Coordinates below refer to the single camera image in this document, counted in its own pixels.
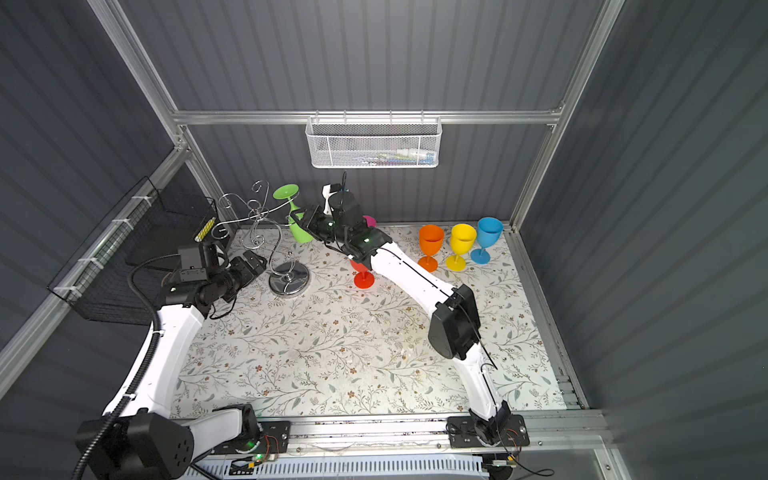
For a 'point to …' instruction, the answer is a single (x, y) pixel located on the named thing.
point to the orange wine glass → (431, 239)
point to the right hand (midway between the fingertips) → (292, 220)
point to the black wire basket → (151, 223)
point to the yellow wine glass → (462, 242)
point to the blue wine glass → (489, 232)
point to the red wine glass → (363, 279)
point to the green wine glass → (289, 191)
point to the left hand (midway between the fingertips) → (254, 268)
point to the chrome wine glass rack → (286, 278)
